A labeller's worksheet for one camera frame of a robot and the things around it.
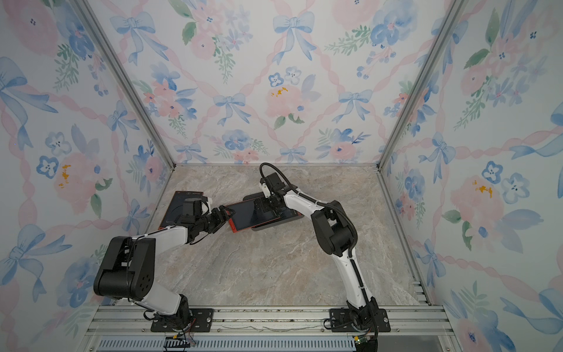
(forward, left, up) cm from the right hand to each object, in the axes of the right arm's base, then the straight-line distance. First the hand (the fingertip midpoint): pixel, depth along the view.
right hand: (262, 204), depth 105 cm
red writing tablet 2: (-5, -12, +1) cm, 13 cm away
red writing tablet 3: (-2, +42, 0) cm, 42 cm away
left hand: (-10, +11, +7) cm, 17 cm away
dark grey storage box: (-11, -5, +1) cm, 13 cm away
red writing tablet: (-9, +9, +1) cm, 13 cm away
